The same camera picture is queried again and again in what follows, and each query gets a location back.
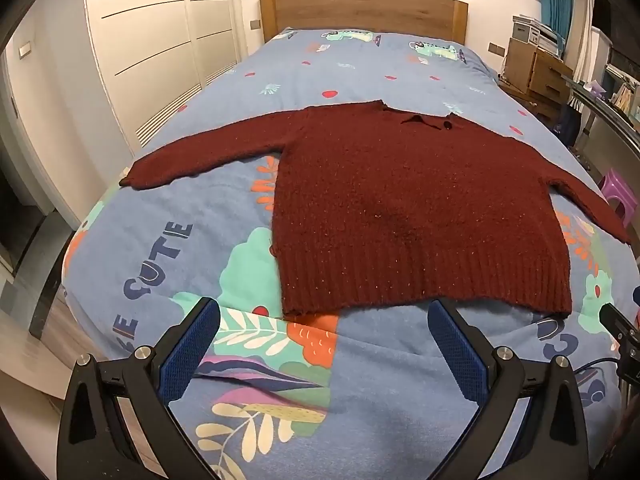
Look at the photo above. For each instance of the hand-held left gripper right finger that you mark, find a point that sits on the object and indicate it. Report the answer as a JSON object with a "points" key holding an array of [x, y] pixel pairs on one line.
{"points": [[460, 350]]}

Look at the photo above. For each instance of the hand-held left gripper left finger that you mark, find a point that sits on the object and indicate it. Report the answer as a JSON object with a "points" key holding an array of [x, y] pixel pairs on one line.
{"points": [[190, 350]]}

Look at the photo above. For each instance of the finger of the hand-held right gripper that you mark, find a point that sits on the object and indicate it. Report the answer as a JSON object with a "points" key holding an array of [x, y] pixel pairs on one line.
{"points": [[617, 322]]}

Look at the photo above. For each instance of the dark red knit sweater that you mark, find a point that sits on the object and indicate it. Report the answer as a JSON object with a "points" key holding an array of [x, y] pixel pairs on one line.
{"points": [[400, 200]]}

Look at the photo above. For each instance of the purple plastic stool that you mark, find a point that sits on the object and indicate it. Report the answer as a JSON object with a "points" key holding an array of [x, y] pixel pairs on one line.
{"points": [[617, 187]]}

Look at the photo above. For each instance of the bed with blue patterned cover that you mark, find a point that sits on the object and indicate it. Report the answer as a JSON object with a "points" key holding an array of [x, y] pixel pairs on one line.
{"points": [[200, 210]]}

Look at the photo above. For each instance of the dark hanging bag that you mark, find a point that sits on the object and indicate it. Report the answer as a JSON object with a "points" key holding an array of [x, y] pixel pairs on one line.
{"points": [[570, 125]]}

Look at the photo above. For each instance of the glass desk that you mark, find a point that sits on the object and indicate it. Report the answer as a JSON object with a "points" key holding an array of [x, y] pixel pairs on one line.
{"points": [[600, 105]]}

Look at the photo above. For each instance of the wooden nightstand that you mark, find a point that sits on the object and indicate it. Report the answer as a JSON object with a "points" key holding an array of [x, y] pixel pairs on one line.
{"points": [[550, 77]]}

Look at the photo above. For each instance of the white printer box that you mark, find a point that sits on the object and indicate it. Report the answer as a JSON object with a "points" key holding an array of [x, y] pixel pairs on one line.
{"points": [[525, 30]]}

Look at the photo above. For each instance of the white wardrobe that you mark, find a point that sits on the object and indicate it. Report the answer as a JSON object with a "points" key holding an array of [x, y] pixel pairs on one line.
{"points": [[150, 35]]}

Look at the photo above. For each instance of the long teal curtain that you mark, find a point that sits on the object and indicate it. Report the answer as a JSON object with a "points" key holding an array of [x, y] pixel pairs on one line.
{"points": [[557, 0]]}

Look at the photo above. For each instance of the wooden headboard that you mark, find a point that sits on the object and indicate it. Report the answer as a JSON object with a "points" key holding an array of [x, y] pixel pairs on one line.
{"points": [[360, 7]]}

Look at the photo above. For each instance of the grey wall outlet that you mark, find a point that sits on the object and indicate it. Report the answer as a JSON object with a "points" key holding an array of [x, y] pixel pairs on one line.
{"points": [[496, 49]]}

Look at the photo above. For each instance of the grey wall switch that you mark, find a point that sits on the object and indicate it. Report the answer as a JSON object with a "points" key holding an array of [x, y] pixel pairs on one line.
{"points": [[255, 24]]}

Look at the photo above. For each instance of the white wall switch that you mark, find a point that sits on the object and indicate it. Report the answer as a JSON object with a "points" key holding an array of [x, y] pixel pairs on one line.
{"points": [[24, 50]]}

